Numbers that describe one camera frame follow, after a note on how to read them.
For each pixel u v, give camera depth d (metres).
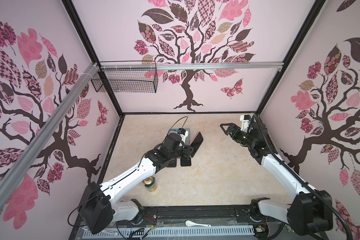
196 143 0.78
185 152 0.67
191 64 0.93
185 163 0.93
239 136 0.71
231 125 0.70
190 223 0.71
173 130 0.69
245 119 0.72
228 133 0.70
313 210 0.43
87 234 0.70
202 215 0.76
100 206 0.38
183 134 0.69
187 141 0.68
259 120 1.22
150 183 0.74
